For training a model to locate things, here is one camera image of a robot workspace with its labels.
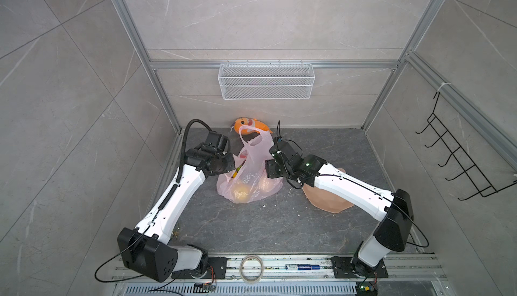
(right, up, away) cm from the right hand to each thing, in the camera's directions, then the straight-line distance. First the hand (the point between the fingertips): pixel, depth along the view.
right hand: (272, 165), depth 80 cm
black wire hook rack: (+63, -3, -20) cm, 66 cm away
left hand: (-17, +2, -1) cm, 17 cm away
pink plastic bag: (-10, -8, +8) cm, 16 cm away
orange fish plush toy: (-15, +22, +31) cm, 41 cm away
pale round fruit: (-13, -13, +6) cm, 19 cm away
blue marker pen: (+11, -37, -7) cm, 39 cm away
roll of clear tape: (-12, -36, -6) cm, 38 cm away
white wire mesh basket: (-2, +41, +21) cm, 46 cm away
